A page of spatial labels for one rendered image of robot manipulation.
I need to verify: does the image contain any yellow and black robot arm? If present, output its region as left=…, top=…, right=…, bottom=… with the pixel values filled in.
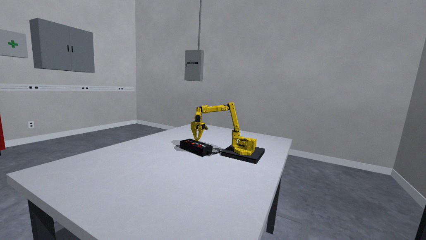
left=195, top=102, right=255, bottom=156

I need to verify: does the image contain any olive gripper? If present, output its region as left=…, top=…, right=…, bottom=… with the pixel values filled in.
left=191, top=121, right=208, bottom=141

